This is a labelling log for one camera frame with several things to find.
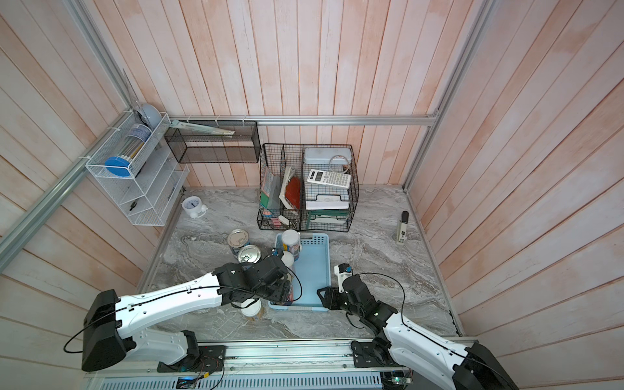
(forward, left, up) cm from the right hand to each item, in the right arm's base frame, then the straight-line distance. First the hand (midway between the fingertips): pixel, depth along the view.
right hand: (322, 290), depth 84 cm
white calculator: (+39, 0, +18) cm, 43 cm away
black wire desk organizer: (+35, +6, +17) cm, 39 cm away
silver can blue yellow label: (+10, +27, +7) cm, 29 cm away
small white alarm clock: (+39, +60, 0) cm, 71 cm away
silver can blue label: (+16, +33, +7) cm, 37 cm away
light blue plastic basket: (+8, +4, -2) cm, 9 cm away
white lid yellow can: (-9, +22, +4) cm, 24 cm away
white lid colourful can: (+13, +11, +10) cm, 20 cm away
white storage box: (+52, -1, +19) cm, 55 cm away
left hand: (-3, +14, +8) cm, 17 cm away
